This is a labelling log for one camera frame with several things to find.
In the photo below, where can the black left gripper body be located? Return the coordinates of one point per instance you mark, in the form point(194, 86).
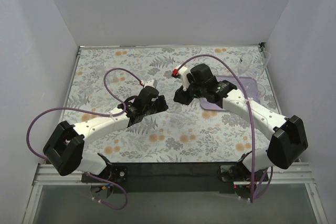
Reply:
point(158, 103)

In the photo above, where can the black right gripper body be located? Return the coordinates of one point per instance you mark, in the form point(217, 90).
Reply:
point(182, 96)

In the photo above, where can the clear champagne flute glass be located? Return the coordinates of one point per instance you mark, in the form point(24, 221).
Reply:
point(250, 66)

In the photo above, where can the clear wine glass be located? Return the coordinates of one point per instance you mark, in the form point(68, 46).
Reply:
point(265, 61)

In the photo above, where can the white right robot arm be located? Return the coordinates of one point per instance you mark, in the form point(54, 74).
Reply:
point(287, 136)

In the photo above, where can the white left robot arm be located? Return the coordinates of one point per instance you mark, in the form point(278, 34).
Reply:
point(65, 149)

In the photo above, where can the lilac plastic tray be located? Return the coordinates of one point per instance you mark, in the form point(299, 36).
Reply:
point(248, 83)

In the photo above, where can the floral patterned tablecloth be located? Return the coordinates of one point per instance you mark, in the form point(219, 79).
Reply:
point(105, 76)

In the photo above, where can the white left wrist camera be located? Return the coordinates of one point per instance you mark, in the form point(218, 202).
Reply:
point(150, 83)

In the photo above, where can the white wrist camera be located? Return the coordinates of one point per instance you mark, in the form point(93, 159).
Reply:
point(150, 83)
point(183, 73)

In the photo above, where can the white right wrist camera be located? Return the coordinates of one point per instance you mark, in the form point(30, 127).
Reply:
point(183, 73)

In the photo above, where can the aluminium frame rail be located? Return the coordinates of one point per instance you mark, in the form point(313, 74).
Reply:
point(298, 173)

